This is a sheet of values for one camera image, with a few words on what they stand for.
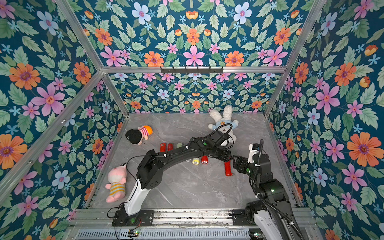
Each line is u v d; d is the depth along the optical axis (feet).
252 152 2.13
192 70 3.05
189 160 2.04
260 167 1.68
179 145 3.23
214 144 2.22
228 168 2.90
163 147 3.23
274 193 1.57
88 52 2.71
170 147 3.22
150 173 1.71
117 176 2.63
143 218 2.41
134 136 3.15
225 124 2.30
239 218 2.41
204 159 3.03
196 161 2.97
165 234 2.51
